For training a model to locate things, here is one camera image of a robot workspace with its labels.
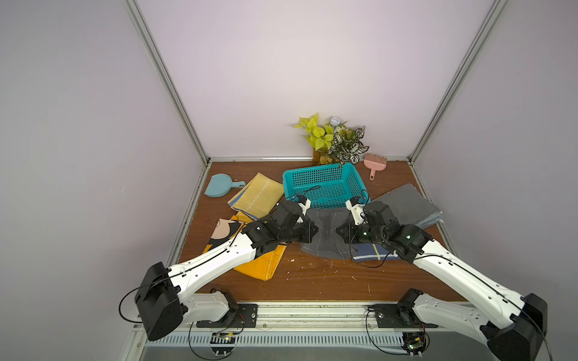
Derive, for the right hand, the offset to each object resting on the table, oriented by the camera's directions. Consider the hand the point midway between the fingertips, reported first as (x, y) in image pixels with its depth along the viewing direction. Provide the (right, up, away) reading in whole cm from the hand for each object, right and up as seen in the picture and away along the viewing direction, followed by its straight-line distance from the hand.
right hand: (336, 226), depth 74 cm
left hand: (-5, -2, -1) cm, 5 cm away
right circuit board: (+24, -36, -4) cm, 43 cm away
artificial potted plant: (+2, +31, +17) cm, 35 cm away
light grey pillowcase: (+37, +4, +25) cm, 45 cm away
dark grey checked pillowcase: (-2, -7, +3) cm, 8 cm away
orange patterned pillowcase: (-26, -18, +9) cm, 33 cm away
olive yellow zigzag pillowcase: (-31, +7, +30) cm, 44 cm away
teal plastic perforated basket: (+1, +12, +36) cm, 38 cm away
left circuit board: (-38, -36, -2) cm, 52 cm away
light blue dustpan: (-52, +13, +37) cm, 65 cm away
